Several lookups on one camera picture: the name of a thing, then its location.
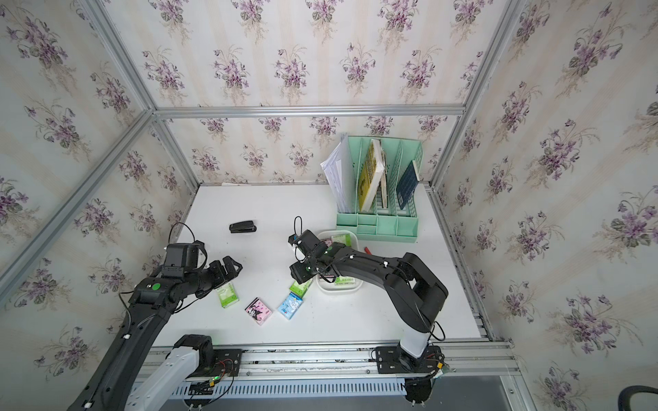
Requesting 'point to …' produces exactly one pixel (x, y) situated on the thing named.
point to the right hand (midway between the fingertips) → (301, 270)
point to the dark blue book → (407, 184)
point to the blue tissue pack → (290, 305)
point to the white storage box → (329, 282)
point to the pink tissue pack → (258, 311)
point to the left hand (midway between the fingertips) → (234, 273)
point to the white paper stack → (338, 166)
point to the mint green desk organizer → (385, 174)
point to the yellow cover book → (373, 169)
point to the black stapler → (242, 227)
